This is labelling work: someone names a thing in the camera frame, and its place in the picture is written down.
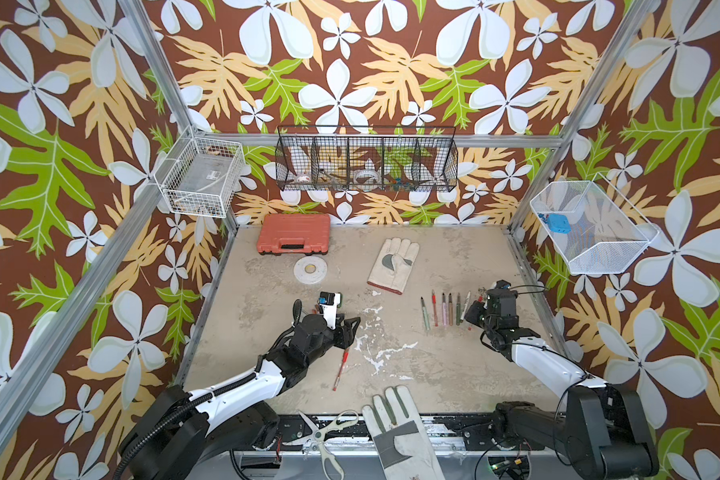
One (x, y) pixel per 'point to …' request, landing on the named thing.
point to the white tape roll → (310, 270)
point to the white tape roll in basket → (367, 176)
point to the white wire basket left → (202, 175)
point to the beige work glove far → (394, 264)
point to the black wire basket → (366, 158)
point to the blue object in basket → (558, 223)
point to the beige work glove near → (401, 439)
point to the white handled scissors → (340, 420)
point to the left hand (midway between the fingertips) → (351, 314)
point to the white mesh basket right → (607, 233)
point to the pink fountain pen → (444, 311)
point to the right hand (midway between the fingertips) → (471, 304)
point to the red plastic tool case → (306, 233)
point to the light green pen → (426, 316)
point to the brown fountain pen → (450, 309)
